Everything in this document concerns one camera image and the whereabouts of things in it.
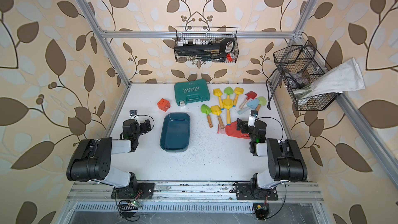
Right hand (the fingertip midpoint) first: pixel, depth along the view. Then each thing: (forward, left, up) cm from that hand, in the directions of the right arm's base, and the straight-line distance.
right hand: (246, 118), depth 94 cm
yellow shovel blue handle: (+27, +16, -4) cm, 31 cm away
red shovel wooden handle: (+23, -9, -5) cm, 25 cm away
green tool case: (+24, +35, 0) cm, 42 cm away
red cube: (+13, +53, 0) cm, 54 cm away
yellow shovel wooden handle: (+28, 0, -5) cm, 28 cm away
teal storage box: (-5, +44, -5) cm, 45 cm away
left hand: (+2, +65, +1) cm, 65 cm away
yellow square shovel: (+9, +18, -3) cm, 20 cm away
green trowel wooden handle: (+11, -11, -5) cm, 17 cm away
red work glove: (-5, +10, -5) cm, 12 cm away
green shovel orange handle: (+28, +7, -5) cm, 29 cm away
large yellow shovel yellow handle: (+14, +10, -3) cm, 17 cm away
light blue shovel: (+16, -8, -6) cm, 19 cm away
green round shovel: (+11, +24, -4) cm, 27 cm away
